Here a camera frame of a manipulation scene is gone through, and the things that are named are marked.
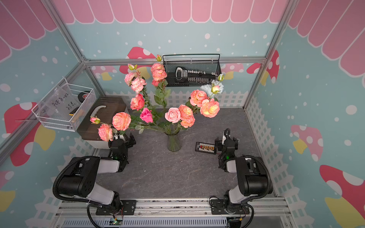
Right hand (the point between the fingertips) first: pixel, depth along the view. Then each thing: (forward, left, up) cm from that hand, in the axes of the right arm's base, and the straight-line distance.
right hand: (226, 137), depth 94 cm
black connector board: (-5, +13, -5) cm, 15 cm away
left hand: (0, +67, +2) cm, 67 cm away
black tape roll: (+11, +86, +28) cm, 91 cm away
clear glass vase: (-4, +34, +14) cm, 37 cm away
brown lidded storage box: (+10, +80, +15) cm, 82 cm away
